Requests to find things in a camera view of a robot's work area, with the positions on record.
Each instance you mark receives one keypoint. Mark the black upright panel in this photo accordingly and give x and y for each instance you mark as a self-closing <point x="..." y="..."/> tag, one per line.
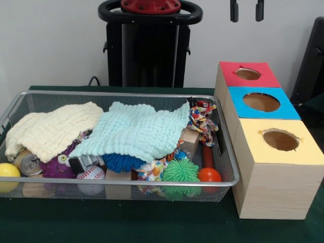
<point x="308" y="63"/>

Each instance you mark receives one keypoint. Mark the dark green tablecloth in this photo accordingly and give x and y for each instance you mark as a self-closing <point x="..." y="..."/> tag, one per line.
<point x="152" y="222"/>

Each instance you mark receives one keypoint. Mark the red ball-headed stick toy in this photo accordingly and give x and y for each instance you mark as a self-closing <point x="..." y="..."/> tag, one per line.
<point x="209" y="175"/>

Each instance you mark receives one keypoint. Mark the purple monster plush toy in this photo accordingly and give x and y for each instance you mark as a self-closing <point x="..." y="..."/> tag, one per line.
<point x="54" y="169"/>

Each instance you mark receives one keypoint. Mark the light blue waffle cloth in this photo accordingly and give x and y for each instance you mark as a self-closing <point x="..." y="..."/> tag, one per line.
<point x="136" y="131"/>

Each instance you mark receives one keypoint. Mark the blue spiky rubber ball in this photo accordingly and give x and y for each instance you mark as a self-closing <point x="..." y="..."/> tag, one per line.
<point x="119" y="162"/>

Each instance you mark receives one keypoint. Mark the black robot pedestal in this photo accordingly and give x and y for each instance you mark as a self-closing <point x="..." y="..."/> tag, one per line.
<point x="149" y="55"/>

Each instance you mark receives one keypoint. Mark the yellow ball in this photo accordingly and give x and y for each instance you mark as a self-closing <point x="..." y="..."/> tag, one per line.
<point x="8" y="170"/>

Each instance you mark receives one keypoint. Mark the wooden box with three holes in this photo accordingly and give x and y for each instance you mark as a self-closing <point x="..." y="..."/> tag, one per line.
<point x="273" y="189"/>

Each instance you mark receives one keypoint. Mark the dark green side-table cloth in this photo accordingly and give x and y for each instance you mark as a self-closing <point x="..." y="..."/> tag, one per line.
<point x="315" y="111"/>

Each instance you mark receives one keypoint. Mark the white baseball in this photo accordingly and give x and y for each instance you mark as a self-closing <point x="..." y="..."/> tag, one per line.
<point x="91" y="173"/>

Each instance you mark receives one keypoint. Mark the cream waffle cloth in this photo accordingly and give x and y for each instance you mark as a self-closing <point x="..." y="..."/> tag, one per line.
<point x="50" y="129"/>

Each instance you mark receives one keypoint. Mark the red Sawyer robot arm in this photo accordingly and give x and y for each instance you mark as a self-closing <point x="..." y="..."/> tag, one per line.
<point x="150" y="7"/>

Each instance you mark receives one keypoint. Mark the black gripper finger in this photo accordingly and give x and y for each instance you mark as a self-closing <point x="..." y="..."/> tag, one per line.
<point x="260" y="11"/>
<point x="234" y="11"/>

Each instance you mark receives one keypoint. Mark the silver drink can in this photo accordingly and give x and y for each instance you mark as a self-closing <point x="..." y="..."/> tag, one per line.
<point x="29" y="164"/>

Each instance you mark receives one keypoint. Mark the shallow silver mesh bin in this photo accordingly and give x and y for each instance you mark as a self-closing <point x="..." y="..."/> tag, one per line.
<point x="139" y="100"/>

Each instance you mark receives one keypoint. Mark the green spiky rubber ball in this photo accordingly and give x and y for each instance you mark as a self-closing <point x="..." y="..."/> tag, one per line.
<point x="179" y="170"/>

